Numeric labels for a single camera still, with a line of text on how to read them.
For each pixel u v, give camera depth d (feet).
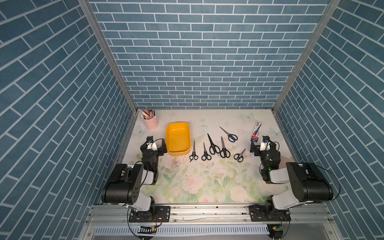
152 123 3.46
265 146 2.58
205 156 3.09
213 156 3.09
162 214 2.42
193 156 3.07
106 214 2.50
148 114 3.45
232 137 3.43
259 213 2.41
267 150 2.42
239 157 3.08
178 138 3.48
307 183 1.50
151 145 2.52
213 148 3.24
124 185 1.47
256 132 3.45
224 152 3.16
